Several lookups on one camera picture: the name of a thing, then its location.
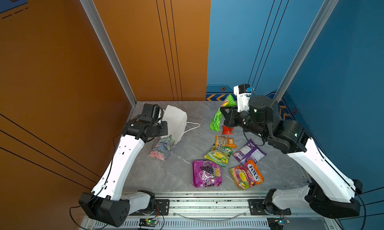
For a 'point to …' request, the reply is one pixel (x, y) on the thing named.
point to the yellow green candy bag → (219, 154)
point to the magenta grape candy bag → (206, 173)
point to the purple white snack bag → (250, 151)
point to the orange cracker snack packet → (223, 140)
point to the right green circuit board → (281, 221)
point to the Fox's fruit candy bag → (246, 175)
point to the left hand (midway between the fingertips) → (164, 126)
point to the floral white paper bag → (177, 121)
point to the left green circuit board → (147, 222)
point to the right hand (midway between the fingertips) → (218, 109)
